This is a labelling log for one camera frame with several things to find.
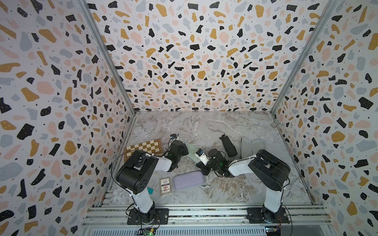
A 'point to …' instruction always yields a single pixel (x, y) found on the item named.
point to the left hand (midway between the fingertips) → (188, 145)
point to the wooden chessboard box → (154, 147)
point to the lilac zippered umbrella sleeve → (185, 180)
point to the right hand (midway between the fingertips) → (197, 165)
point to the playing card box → (165, 187)
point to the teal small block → (150, 190)
